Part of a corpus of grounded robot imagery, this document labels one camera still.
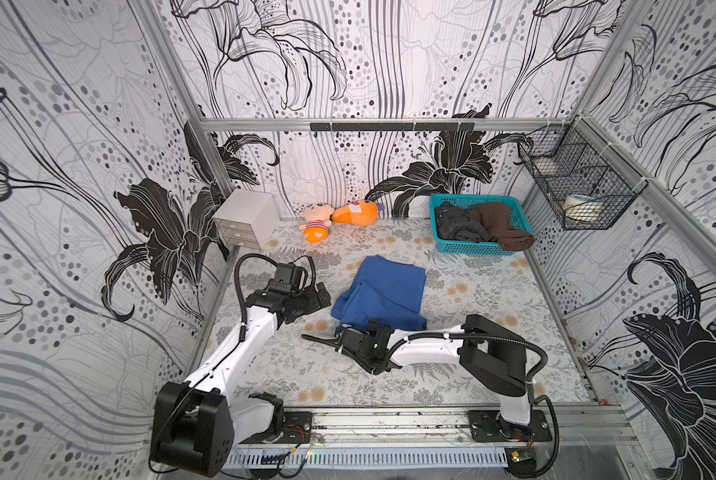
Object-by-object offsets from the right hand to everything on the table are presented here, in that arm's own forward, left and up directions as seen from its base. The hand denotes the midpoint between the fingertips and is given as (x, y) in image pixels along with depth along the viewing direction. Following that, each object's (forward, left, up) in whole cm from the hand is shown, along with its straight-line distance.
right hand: (379, 328), depth 90 cm
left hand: (+2, +17, +10) cm, 20 cm away
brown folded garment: (+34, -41, +13) cm, 55 cm away
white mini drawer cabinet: (+33, +44, +15) cm, 57 cm away
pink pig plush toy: (+42, +23, +7) cm, 48 cm away
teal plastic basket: (+36, -50, +9) cm, 62 cm away
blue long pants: (+11, -1, +5) cm, 12 cm away
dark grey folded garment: (+31, -26, +14) cm, 43 cm away
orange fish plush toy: (+42, +6, +9) cm, 43 cm away
